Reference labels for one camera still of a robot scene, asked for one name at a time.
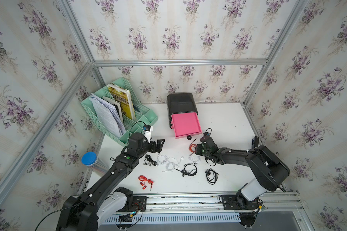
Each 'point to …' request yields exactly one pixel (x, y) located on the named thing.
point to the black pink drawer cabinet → (179, 103)
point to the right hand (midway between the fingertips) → (196, 148)
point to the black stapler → (255, 142)
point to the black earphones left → (148, 160)
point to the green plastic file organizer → (118, 110)
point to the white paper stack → (108, 115)
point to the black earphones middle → (189, 169)
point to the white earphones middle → (172, 162)
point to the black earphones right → (211, 176)
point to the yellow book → (123, 96)
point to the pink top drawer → (186, 125)
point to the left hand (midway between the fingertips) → (159, 140)
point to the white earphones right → (194, 159)
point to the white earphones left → (162, 159)
